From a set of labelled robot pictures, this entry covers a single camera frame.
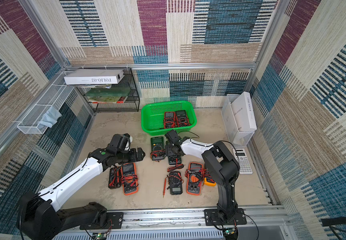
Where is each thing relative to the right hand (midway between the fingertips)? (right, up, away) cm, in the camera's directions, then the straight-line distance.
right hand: (172, 149), depth 97 cm
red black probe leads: (+3, -9, -7) cm, 12 cm away
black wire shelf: (-33, +32, +22) cm, 51 cm away
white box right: (+44, +23, -4) cm, 50 cm away
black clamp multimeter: (+2, -16, -16) cm, 22 cm away
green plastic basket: (-10, +21, +18) cm, 30 cm away
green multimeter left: (-9, -1, -3) cm, 9 cm away
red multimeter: (-2, +19, +11) cm, 22 cm away
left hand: (-18, -1, -14) cm, 23 cm away
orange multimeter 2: (+13, -12, -14) cm, 22 cm away
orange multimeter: (-23, -14, -14) cm, 30 cm away
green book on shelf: (-40, +34, -2) cm, 53 cm away
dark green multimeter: (0, -5, -5) cm, 8 cm away
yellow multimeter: (+20, -14, -14) cm, 28 cm away
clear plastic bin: (+41, +7, -3) cm, 41 cm away
